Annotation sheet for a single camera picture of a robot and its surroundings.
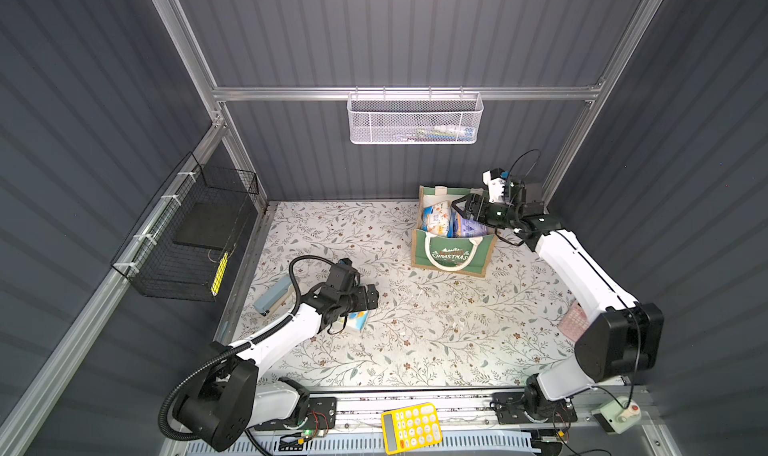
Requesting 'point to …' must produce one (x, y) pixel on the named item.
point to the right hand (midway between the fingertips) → (467, 205)
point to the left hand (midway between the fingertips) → (368, 299)
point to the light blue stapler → (265, 301)
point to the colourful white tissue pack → (357, 319)
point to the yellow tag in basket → (218, 276)
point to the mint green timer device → (616, 419)
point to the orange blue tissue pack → (435, 218)
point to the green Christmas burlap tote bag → (470, 255)
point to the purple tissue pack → (459, 226)
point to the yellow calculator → (411, 427)
